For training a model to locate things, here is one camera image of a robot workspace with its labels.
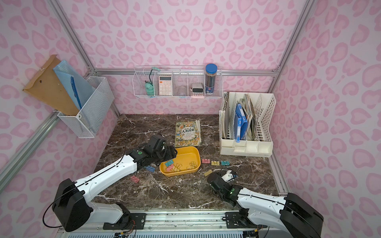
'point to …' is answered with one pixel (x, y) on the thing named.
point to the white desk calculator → (165, 85)
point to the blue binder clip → (151, 169)
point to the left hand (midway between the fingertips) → (174, 150)
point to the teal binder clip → (225, 162)
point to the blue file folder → (240, 123)
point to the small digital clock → (197, 89)
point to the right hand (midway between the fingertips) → (207, 174)
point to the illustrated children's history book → (188, 134)
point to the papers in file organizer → (246, 101)
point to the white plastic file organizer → (264, 104)
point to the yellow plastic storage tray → (187, 160)
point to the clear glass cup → (182, 91)
